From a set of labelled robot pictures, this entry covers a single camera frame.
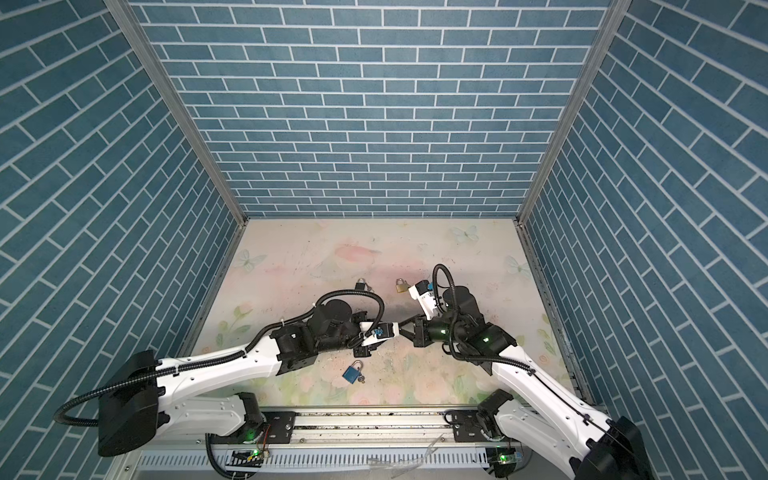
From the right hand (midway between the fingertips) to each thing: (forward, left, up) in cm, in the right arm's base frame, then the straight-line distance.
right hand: (393, 327), depth 72 cm
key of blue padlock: (-8, +9, -18) cm, 21 cm away
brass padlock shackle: (+24, 0, -19) cm, 30 cm away
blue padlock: (-6, +11, -18) cm, 22 cm away
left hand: (+1, 0, -2) cm, 2 cm away
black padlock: (+23, +14, -18) cm, 32 cm away
